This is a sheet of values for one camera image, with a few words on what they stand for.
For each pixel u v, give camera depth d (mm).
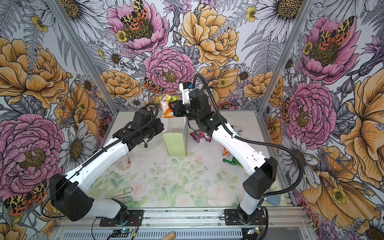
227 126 487
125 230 712
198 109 550
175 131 759
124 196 814
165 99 659
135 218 741
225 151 967
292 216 764
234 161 878
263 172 425
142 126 566
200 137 1008
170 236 676
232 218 735
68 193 396
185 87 609
